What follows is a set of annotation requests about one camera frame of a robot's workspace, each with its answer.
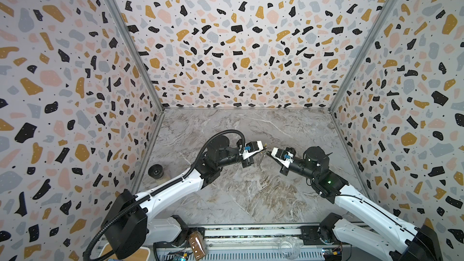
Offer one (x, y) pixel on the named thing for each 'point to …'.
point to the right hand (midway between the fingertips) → (269, 149)
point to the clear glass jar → (289, 248)
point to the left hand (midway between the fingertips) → (265, 143)
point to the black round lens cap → (156, 171)
